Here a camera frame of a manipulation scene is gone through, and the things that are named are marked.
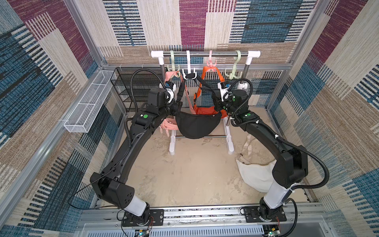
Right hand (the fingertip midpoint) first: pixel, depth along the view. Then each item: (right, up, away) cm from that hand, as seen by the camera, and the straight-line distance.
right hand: (214, 97), depth 83 cm
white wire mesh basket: (-80, -11, +9) cm, 82 cm away
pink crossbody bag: (-26, -15, +2) cm, 30 cm away
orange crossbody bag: (-2, -6, +16) cm, 17 cm away
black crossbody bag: (-10, -16, +9) cm, 21 cm away
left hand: (-19, -4, -9) cm, 21 cm away
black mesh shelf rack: (-56, +13, +27) cm, 63 cm away
